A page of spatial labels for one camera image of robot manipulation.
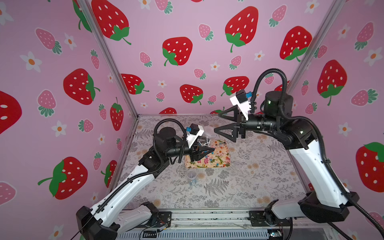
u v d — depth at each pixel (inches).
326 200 15.3
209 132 20.7
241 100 17.1
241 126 17.3
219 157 37.9
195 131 20.4
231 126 17.4
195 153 20.9
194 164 36.9
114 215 16.0
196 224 28.8
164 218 29.3
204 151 22.3
